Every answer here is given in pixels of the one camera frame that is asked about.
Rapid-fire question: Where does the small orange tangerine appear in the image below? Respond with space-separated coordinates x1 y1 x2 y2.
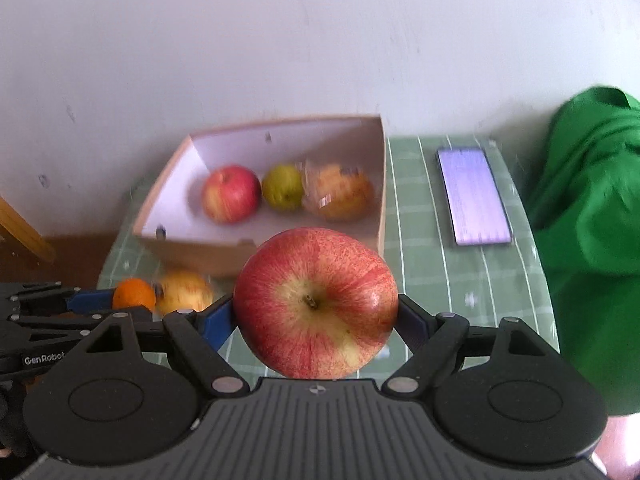
112 278 157 312

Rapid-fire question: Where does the smartphone with lit screen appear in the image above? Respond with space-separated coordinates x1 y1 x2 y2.
436 146 515 247

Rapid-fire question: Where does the green checked tablecloth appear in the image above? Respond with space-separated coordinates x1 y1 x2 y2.
97 132 561 386

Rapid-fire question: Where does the yellow apple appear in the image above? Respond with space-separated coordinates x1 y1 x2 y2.
300 160 376 222
155 269 215 317

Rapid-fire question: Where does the large red apple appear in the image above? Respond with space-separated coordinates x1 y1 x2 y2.
233 227 400 380

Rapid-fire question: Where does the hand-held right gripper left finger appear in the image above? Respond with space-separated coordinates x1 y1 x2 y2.
70 296 250 400

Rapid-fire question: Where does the small red apple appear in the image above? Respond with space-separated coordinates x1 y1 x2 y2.
201 165 262 225

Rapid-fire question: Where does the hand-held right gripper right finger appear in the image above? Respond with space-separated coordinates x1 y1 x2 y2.
384 294 551 393

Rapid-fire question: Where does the wooden furniture frame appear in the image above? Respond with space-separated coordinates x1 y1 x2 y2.
0 195 57 266

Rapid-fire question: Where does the person's left hand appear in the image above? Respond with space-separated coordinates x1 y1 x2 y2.
0 382 36 458

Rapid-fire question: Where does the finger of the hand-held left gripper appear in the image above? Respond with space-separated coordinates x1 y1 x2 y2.
0 312 108 348
0 282 117 313

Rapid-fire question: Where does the yellow-green pear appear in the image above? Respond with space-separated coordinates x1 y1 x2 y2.
261 164 306 211

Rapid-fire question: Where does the bright green cloth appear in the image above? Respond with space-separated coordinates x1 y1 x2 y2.
525 86 640 416

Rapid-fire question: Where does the brown cardboard box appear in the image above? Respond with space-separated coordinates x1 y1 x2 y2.
132 114 388 278

